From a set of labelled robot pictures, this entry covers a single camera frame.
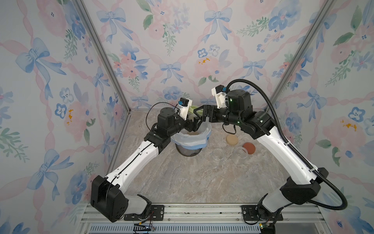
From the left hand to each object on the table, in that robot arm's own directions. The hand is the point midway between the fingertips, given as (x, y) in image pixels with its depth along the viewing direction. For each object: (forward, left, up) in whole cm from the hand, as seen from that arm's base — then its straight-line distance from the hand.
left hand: (199, 113), depth 70 cm
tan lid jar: (-3, -29, -34) cm, 45 cm away
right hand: (-3, -1, +5) cm, 6 cm away
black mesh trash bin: (-5, +6, -30) cm, 31 cm away
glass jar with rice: (-4, -15, -35) cm, 38 cm away
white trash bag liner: (-8, +1, -11) cm, 14 cm away
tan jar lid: (+7, -25, -34) cm, 43 cm away
